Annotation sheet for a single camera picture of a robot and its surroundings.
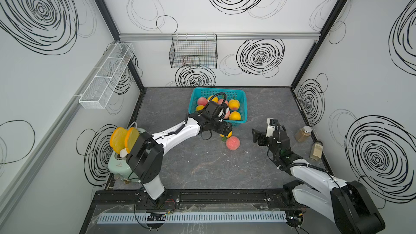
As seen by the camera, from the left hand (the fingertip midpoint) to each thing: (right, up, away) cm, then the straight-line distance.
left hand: (225, 126), depth 85 cm
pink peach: (+4, -9, +1) cm, 10 cm away
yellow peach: (-6, +14, -17) cm, 23 cm away
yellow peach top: (+3, -6, +6) cm, 9 cm away
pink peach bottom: (+3, +5, +13) cm, 14 cm away
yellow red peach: (+7, +11, +17) cm, 22 cm away
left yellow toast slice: (-49, -3, -15) cm, 51 cm away
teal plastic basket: (-17, +19, +23) cm, 35 cm away
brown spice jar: (+42, -5, +3) cm, 43 cm away
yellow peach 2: (+7, +5, +11) cm, 14 cm away
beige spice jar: (+49, -13, +2) cm, 51 cm away
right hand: (+19, -2, +1) cm, 19 cm away
